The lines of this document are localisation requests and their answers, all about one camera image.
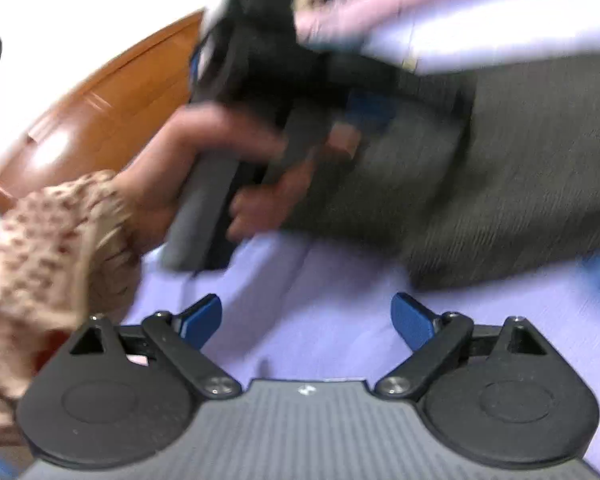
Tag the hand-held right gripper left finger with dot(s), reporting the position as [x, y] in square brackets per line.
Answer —
[200, 320]

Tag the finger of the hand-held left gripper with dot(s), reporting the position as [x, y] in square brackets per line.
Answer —
[372, 107]

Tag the person's left hand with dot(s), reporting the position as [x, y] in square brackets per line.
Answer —
[180, 145]

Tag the person's left forearm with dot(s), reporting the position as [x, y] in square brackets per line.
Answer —
[50, 270]

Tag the wooden headboard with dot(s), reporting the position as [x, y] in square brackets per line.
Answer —
[110, 115]

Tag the purple floral bed sheet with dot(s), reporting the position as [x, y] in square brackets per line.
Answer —
[320, 320]

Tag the dark grey knit pants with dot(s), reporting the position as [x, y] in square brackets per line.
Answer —
[505, 170]

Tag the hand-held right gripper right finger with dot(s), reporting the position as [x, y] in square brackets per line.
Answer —
[412, 321]

